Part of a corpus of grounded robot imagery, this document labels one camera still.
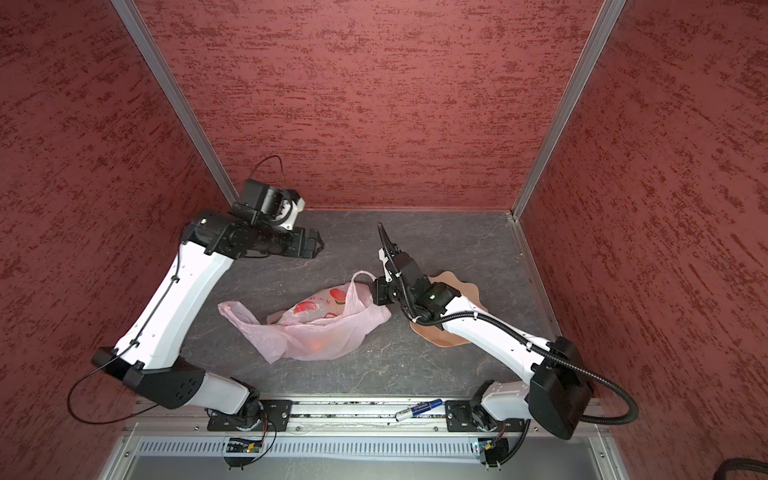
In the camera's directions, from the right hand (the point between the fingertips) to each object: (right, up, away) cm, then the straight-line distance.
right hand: (371, 292), depth 78 cm
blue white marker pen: (+10, -30, -4) cm, 32 cm away
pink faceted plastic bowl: (+18, -14, +9) cm, 25 cm away
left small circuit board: (-31, -37, -6) cm, 49 cm away
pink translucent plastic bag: (-12, -9, -4) cm, 15 cm away
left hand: (-16, +11, -8) cm, 21 cm away
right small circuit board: (+31, -38, -7) cm, 49 cm away
